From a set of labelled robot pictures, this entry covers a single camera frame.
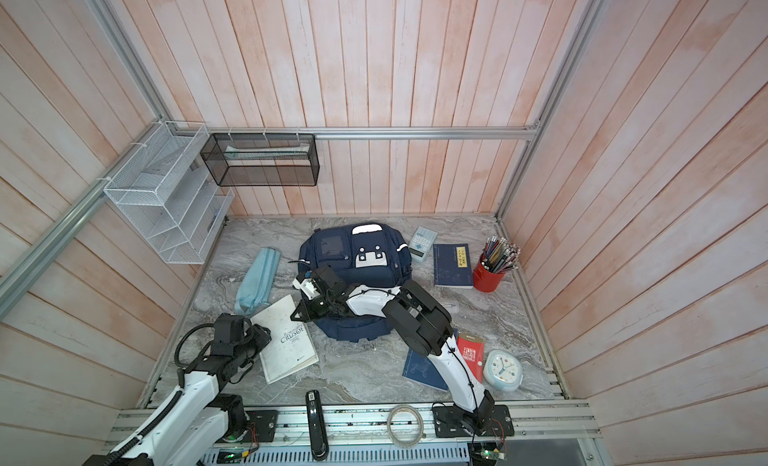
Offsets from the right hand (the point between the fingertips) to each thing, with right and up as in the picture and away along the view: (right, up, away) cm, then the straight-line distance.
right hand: (291, 320), depth 88 cm
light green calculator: (+43, +23, +22) cm, 53 cm away
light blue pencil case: (-14, +11, +9) cm, 20 cm away
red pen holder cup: (+60, +12, +5) cm, 62 cm away
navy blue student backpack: (+22, +19, +14) cm, 33 cm away
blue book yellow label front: (+38, -12, -7) cm, 40 cm away
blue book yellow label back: (+53, +15, +16) cm, 57 cm away
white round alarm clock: (+60, -12, -8) cm, 62 cm away
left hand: (-7, -5, -1) cm, 9 cm away
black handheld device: (+12, -25, -18) cm, 33 cm away
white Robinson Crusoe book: (+1, -7, -5) cm, 8 cm away
